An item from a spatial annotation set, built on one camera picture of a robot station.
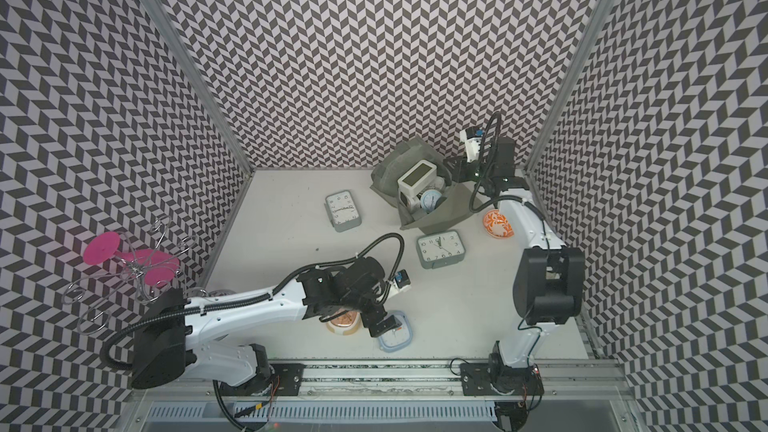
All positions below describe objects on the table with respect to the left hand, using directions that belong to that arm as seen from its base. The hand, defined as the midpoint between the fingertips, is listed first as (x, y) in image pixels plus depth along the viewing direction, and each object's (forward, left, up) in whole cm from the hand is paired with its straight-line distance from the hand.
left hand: (389, 309), depth 75 cm
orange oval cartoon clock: (-2, +12, -6) cm, 14 cm away
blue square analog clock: (-5, -2, -7) cm, 9 cm away
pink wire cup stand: (+1, +48, +22) cm, 53 cm away
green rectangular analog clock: (+21, -16, -7) cm, 27 cm away
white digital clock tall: (+38, -6, +6) cm, 39 cm away
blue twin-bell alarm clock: (+35, -13, +1) cm, 38 cm away
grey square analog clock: (+35, +17, -5) cm, 40 cm away
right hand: (+36, -16, +16) cm, 43 cm away
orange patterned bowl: (+30, -35, -6) cm, 47 cm away
